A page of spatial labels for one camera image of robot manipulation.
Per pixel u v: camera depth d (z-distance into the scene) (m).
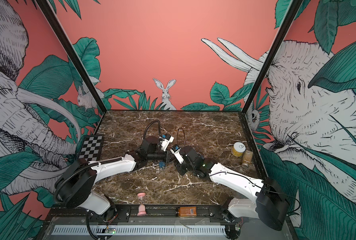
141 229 0.70
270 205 0.41
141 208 0.75
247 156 0.91
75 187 0.44
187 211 0.72
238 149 0.94
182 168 0.70
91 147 0.95
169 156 0.73
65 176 0.46
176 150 0.70
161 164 0.90
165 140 0.76
